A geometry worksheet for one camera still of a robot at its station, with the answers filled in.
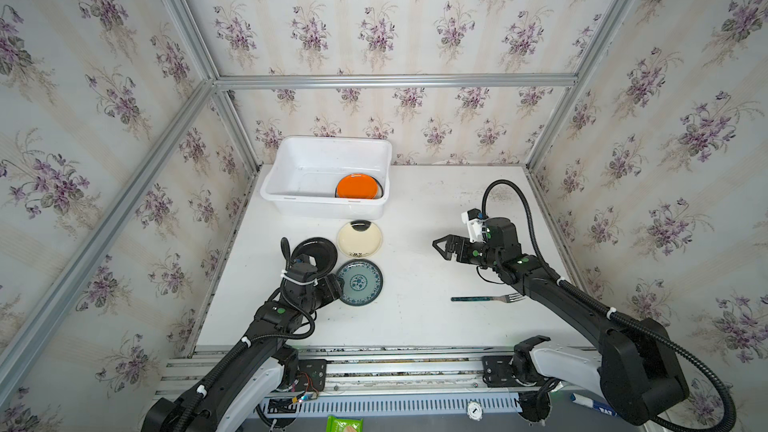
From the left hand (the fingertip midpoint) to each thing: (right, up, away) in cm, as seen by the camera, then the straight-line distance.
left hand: (335, 282), depth 84 cm
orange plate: (+5, +28, +25) cm, 38 cm away
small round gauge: (+35, -25, -15) cm, 46 cm away
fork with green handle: (+51, -5, +1) cm, 51 cm away
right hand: (+30, +10, -2) cm, 32 cm away
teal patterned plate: (+8, -1, +4) cm, 9 cm away
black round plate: (-6, +7, +10) cm, 14 cm away
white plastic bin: (-20, +33, +34) cm, 52 cm away
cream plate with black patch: (+6, +10, +17) cm, 20 cm away
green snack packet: (+3, -27, -18) cm, 32 cm away
